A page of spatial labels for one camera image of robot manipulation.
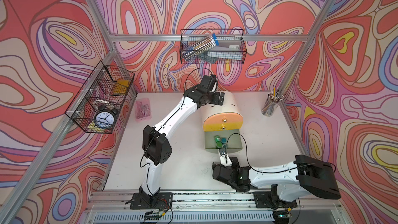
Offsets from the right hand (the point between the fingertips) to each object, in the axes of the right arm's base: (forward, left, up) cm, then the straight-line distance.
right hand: (222, 165), depth 84 cm
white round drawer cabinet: (+24, -6, +23) cm, 34 cm away
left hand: (+29, +1, +23) cm, 38 cm away
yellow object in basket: (+31, +52, +33) cm, 68 cm away
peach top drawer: (+18, -1, +20) cm, 27 cm away
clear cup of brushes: (+34, -35, +15) cm, 50 cm away
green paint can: (+11, +1, +3) cm, 12 cm away
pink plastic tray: (+40, +52, +2) cm, 65 cm away
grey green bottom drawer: (+14, -8, +3) cm, 17 cm away
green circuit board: (-21, +36, -3) cm, 42 cm away
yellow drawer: (+17, 0, +13) cm, 21 cm away
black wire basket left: (+18, +60, +31) cm, 70 cm away
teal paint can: (+14, -2, +2) cm, 14 cm away
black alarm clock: (+12, +54, +31) cm, 63 cm away
